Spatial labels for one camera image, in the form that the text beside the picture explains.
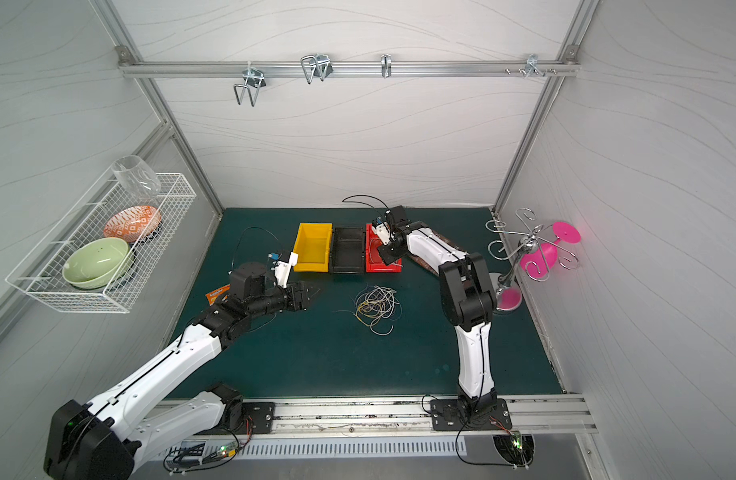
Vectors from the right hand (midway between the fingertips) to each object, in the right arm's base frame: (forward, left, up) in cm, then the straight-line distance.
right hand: (388, 249), depth 100 cm
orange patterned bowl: (-16, +62, +28) cm, 70 cm away
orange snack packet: (-17, +57, -5) cm, 60 cm away
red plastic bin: (-4, +4, -3) cm, 7 cm away
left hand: (-24, +18, +13) cm, 32 cm away
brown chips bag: (-2, -12, -6) cm, 14 cm away
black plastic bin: (+3, +15, -5) cm, 16 cm away
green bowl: (-28, +62, +29) cm, 74 cm away
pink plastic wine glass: (-11, -43, +12) cm, 46 cm away
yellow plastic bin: (+6, +28, -7) cm, 30 cm away
